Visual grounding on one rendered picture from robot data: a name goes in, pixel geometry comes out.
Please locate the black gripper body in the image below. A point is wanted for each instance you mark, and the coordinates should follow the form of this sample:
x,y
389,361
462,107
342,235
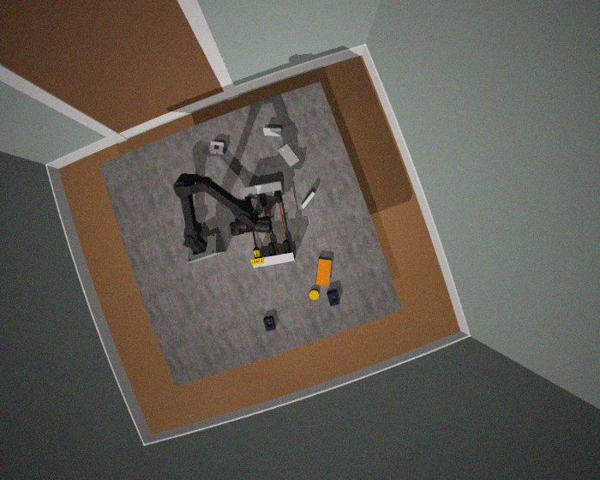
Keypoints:
x,y
236,231

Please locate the orange rectangular block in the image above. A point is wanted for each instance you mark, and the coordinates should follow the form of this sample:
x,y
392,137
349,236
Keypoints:
x,y
323,272

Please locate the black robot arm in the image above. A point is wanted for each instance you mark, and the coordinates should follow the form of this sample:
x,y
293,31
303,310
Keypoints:
x,y
247,217

